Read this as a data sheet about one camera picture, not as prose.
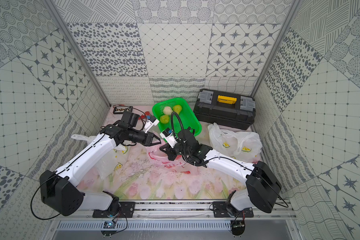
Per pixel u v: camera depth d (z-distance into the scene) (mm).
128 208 737
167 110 1106
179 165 732
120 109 1170
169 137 670
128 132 607
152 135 672
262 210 446
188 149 600
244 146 926
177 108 1120
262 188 416
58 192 395
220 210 727
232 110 976
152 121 699
